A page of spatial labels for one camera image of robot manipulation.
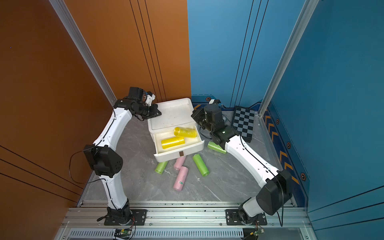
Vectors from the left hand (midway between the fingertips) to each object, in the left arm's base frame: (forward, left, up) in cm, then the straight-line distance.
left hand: (162, 111), depth 87 cm
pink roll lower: (-34, -12, -20) cm, 41 cm away
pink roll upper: (-23, -10, -21) cm, 32 cm away
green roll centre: (-24, -24, -22) cm, 40 cm away
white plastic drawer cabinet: (-13, -8, 0) cm, 15 cm away
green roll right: (-12, -33, -20) cm, 41 cm away
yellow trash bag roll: (-18, -8, -5) cm, 20 cm away
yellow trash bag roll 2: (-15, -15, -1) cm, 21 cm away
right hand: (-9, -18, +10) cm, 22 cm away
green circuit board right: (-56, -50, -24) cm, 79 cm away
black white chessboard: (+12, -55, -22) cm, 60 cm away
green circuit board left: (-56, +13, -26) cm, 63 cm away
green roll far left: (-25, 0, -21) cm, 33 cm away
